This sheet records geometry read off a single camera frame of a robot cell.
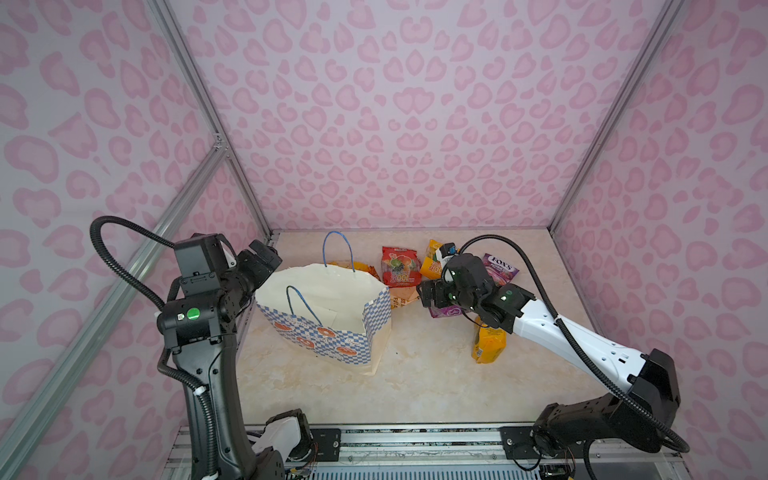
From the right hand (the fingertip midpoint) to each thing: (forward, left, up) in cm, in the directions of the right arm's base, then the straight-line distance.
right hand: (431, 282), depth 78 cm
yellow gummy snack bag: (+18, +24, -17) cm, 35 cm away
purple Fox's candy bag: (+18, -26, -20) cm, 37 cm away
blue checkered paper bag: (+3, +29, -20) cm, 35 cm away
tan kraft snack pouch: (+3, +8, -11) cm, 14 cm away
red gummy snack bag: (+18, +9, -17) cm, 26 cm away
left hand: (-5, +37, +16) cm, 41 cm away
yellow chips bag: (-11, -15, -11) cm, 22 cm away
